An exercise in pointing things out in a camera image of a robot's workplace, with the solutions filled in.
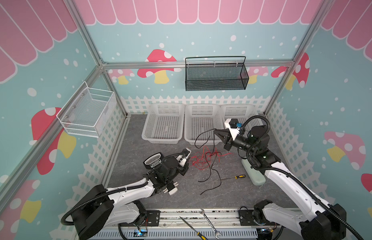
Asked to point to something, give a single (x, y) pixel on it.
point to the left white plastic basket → (163, 123)
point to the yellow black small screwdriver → (236, 177)
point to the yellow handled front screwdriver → (202, 237)
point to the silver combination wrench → (216, 232)
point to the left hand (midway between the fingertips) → (187, 158)
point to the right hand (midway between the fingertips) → (215, 131)
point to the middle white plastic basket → (200, 120)
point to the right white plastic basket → (241, 112)
